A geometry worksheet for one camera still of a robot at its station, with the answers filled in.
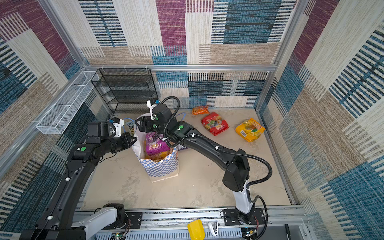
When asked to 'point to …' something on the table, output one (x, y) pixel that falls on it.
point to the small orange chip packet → (200, 110)
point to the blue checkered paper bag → (165, 169)
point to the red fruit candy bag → (215, 123)
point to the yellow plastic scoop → (196, 230)
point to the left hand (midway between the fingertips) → (136, 136)
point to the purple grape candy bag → (155, 144)
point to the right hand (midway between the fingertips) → (141, 123)
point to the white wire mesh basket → (57, 120)
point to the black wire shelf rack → (126, 90)
